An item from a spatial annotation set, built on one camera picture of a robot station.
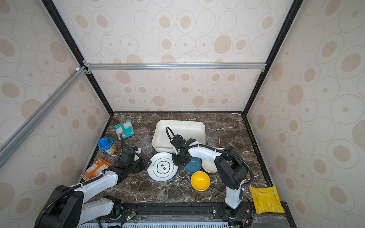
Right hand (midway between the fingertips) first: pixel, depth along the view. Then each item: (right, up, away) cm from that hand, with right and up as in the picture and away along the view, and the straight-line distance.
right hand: (176, 163), depth 88 cm
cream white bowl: (+20, -3, +1) cm, 20 cm away
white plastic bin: (-12, +12, +12) cm, 20 cm away
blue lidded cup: (-44, +12, +1) cm, 45 cm away
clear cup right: (+24, +16, +14) cm, 32 cm away
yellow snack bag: (+49, -16, -14) cm, 53 cm away
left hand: (-13, +2, -2) cm, 14 cm away
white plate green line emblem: (-9, -3, -1) cm, 9 cm away
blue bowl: (+11, -2, +1) cm, 11 cm away
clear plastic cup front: (-22, +10, +10) cm, 26 cm away
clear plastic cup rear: (-25, +16, +13) cm, 32 cm away
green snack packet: (-39, +21, +17) cm, 48 cm away
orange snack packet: (-48, -3, -3) cm, 48 cm away
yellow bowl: (+14, -9, -6) cm, 18 cm away
